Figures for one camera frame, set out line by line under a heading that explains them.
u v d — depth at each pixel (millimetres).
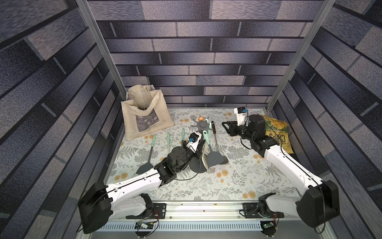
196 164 894
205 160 782
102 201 405
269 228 722
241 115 693
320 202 388
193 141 589
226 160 900
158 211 737
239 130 692
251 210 727
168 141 1004
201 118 610
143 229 716
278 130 967
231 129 691
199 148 639
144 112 828
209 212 759
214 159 780
